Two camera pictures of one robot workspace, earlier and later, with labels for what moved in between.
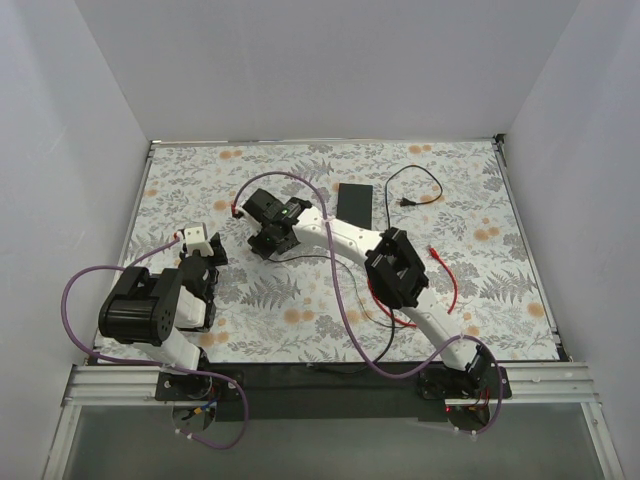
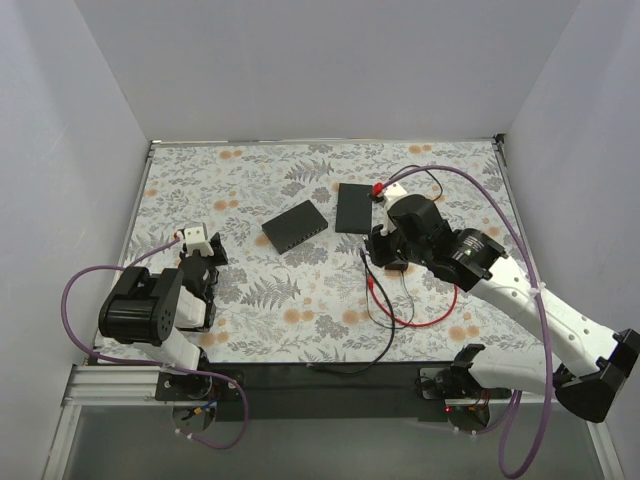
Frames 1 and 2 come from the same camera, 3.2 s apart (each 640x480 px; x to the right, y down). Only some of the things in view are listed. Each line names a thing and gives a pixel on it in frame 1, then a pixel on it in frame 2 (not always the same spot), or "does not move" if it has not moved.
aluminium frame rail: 528,383 does not move
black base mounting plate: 325,392 does not move
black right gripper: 255,241 -> 379,249
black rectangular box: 354,204 does not move
